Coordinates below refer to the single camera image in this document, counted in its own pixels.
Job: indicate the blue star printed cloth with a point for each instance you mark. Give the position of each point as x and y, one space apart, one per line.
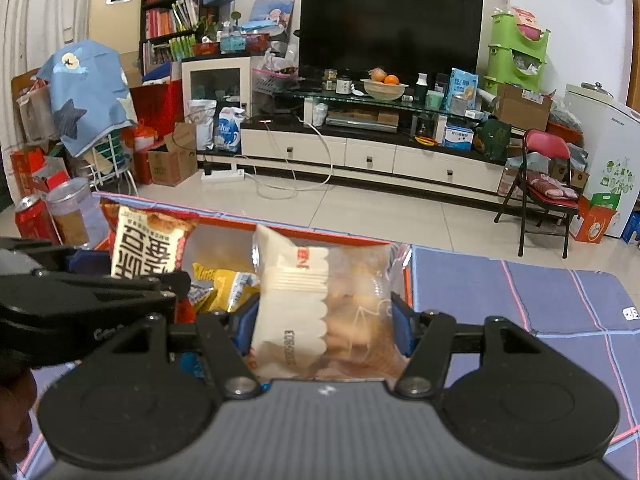
85 90

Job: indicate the pink seat cushion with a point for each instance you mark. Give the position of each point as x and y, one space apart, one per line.
552 190

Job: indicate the white power strip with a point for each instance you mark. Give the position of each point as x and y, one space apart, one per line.
222 175

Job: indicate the person's left hand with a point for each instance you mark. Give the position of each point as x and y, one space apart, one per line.
15 410

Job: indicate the white green bottle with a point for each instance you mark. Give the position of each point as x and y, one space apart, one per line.
421 87

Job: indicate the black television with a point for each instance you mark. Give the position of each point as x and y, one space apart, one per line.
390 30

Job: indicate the white clear cracker packet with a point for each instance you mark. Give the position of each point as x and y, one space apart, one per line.
300 300

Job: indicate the orange white snack packet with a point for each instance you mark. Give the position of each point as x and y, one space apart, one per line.
145 245

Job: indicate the white chest freezer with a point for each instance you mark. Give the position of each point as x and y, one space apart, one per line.
605 140

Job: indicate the clear plastic jar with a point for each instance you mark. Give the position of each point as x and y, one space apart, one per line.
70 220

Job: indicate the glass pot lid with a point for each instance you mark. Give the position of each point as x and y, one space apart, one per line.
597 89

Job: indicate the white glass door cabinet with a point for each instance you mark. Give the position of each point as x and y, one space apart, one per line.
215 62

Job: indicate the green stacking bins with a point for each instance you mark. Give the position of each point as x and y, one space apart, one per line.
510 60

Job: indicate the brownish round fruit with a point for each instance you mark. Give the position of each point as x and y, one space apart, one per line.
377 75

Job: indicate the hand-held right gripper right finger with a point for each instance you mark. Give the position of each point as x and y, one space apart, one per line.
402 325

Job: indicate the pale fruit bowl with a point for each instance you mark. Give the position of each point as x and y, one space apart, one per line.
385 91

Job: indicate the blue white bag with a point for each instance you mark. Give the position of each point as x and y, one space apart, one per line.
229 132

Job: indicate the bright orange fruit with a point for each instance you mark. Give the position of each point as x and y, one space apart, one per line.
391 80

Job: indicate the blue white pouch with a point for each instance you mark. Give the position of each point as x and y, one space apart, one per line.
464 82

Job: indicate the orange cardboard box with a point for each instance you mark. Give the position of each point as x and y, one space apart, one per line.
225 247

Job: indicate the dark bookshelf with books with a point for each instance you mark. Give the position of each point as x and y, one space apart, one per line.
170 15

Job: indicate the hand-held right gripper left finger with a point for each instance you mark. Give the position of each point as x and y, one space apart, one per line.
242 327

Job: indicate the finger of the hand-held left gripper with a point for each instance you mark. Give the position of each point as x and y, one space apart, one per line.
90 262
150 290

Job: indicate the red storage box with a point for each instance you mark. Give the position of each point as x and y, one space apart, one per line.
160 105

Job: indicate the white black television stand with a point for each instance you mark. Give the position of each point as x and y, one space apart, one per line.
370 155

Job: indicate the red white cardboard box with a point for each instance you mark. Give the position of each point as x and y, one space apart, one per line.
30 165

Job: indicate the red soda can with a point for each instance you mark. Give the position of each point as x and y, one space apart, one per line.
32 220

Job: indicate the orange white carton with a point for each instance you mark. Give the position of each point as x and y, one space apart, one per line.
595 222

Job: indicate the blue plaid tablecloth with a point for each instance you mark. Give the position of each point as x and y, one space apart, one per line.
500 300

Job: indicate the silver media player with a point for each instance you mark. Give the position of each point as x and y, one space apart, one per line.
360 120

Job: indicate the blue white carton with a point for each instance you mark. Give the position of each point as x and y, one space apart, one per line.
631 227

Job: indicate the unframed canvas picture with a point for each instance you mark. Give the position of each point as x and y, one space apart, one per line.
272 12

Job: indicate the blue white tissue box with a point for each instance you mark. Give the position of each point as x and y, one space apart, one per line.
459 137

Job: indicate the red folding chair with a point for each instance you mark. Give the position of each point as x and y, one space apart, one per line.
547 144

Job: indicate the dark green bag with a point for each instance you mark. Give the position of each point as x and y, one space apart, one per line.
492 140

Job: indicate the large brown cardboard box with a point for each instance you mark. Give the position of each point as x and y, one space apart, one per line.
522 110

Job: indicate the gold yellow snack packet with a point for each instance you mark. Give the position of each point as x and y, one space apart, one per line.
220 287

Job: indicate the small brown cardboard box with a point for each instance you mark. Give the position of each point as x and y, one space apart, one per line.
172 165

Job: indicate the beige floor air conditioner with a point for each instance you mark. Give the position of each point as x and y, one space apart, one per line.
115 20

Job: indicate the pink plastic basket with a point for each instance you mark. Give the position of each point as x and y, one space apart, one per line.
272 80

